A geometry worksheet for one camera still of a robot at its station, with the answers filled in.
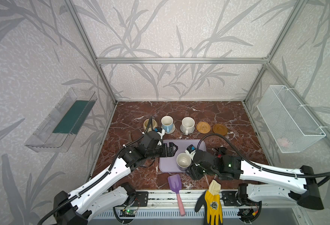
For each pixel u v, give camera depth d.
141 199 0.73
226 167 0.49
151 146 0.56
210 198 0.73
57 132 0.63
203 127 1.03
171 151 0.64
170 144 0.66
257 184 0.61
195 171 0.61
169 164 0.87
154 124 0.95
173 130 1.02
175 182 0.79
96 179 0.43
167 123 0.96
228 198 0.72
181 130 1.01
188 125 1.01
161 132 0.68
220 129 1.02
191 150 0.63
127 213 0.71
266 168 0.44
